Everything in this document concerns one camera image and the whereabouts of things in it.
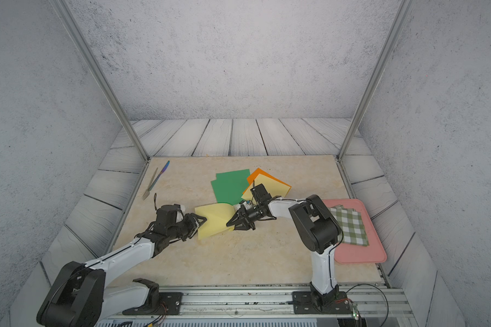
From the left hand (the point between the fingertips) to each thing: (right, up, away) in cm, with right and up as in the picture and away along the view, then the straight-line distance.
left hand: (208, 221), depth 86 cm
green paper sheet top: (+7, +17, +26) cm, 32 cm away
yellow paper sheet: (+4, +2, +2) cm, 5 cm away
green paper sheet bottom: (+7, +12, +22) cm, 26 cm away
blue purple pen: (-31, +21, +29) cm, 48 cm away
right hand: (+10, -2, -3) cm, 10 cm away
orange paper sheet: (+19, +18, +26) cm, 37 cm away
